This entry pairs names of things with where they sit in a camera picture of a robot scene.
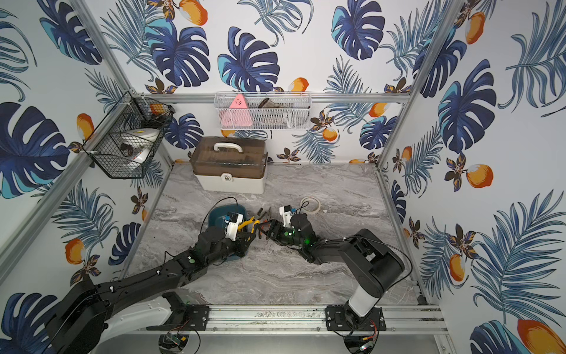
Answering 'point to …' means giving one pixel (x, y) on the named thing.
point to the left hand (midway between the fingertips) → (254, 233)
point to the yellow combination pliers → (255, 219)
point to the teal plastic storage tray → (217, 212)
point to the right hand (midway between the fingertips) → (260, 229)
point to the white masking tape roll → (315, 198)
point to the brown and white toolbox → (235, 165)
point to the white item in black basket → (135, 143)
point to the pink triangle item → (237, 115)
